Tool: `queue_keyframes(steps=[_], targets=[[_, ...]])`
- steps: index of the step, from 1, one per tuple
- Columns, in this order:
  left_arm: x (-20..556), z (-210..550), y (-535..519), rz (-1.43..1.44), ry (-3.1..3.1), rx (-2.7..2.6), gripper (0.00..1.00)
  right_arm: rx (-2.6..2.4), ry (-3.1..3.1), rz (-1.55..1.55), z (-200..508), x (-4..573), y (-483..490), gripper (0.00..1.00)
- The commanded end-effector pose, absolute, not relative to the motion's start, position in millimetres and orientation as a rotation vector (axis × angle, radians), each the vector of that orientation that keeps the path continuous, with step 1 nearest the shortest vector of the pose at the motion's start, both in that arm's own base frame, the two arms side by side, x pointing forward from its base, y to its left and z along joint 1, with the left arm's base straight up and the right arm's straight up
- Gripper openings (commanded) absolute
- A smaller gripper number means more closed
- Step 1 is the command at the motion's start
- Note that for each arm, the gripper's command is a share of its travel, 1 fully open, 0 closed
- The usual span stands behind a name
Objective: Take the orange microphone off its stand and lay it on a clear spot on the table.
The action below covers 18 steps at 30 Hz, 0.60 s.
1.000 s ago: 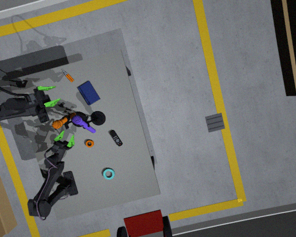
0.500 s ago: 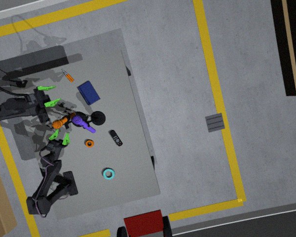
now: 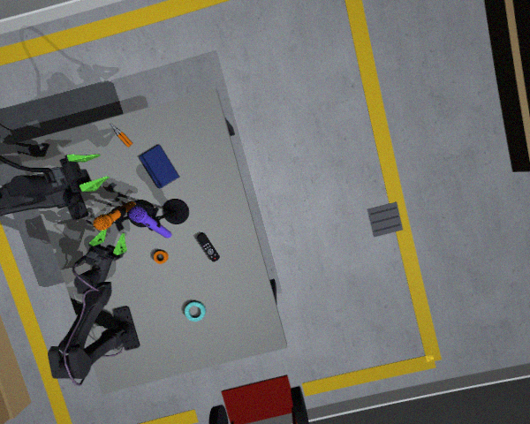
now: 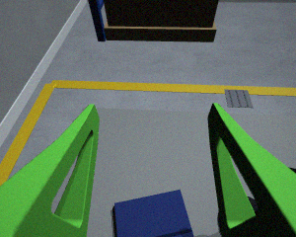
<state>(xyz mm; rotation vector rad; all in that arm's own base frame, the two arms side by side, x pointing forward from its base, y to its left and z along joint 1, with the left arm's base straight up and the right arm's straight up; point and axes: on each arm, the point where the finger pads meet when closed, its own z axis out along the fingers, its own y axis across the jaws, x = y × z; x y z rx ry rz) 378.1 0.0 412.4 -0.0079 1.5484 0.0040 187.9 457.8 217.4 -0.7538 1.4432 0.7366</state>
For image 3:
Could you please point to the orange ring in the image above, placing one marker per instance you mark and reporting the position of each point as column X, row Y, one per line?
column 164, row 254

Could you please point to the dark blue book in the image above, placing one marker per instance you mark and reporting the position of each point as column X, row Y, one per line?
column 159, row 166

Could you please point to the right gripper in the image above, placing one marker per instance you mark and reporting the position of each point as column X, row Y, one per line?
column 107, row 255

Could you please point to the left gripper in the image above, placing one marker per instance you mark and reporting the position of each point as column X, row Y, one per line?
column 72, row 175

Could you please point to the black remote control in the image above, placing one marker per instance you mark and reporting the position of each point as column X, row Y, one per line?
column 209, row 249

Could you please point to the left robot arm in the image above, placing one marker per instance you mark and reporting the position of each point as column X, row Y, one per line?
column 26, row 185

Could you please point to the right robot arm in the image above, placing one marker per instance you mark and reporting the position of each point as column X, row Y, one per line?
column 80, row 361

